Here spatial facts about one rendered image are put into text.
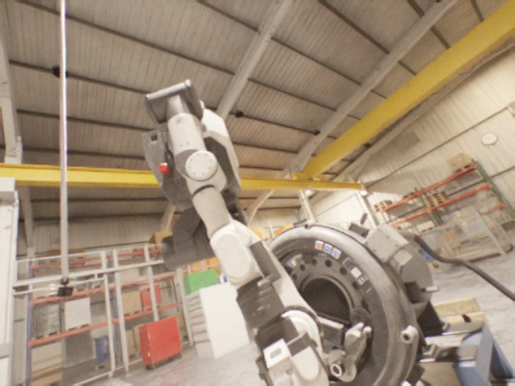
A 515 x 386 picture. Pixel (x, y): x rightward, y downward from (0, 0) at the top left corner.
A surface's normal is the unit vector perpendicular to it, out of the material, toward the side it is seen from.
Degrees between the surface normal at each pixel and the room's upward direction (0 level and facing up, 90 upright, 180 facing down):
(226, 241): 90
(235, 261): 90
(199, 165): 90
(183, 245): 113
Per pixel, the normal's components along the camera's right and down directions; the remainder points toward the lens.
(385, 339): -0.73, -0.04
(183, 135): -0.13, -0.34
